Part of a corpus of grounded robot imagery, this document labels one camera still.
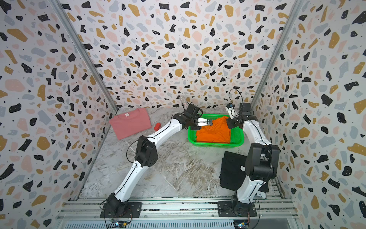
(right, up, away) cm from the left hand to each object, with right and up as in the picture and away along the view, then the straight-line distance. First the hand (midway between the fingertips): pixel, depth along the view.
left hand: (203, 120), depth 97 cm
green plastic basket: (+24, -12, +5) cm, 28 cm away
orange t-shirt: (+11, -9, +1) cm, 14 cm away
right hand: (+18, 0, -3) cm, 18 cm away
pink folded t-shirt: (-57, -2, +16) cm, 59 cm away
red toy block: (-35, -5, +12) cm, 37 cm away
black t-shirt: (+18, -32, -9) cm, 38 cm away
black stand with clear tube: (-13, +12, 0) cm, 18 cm away
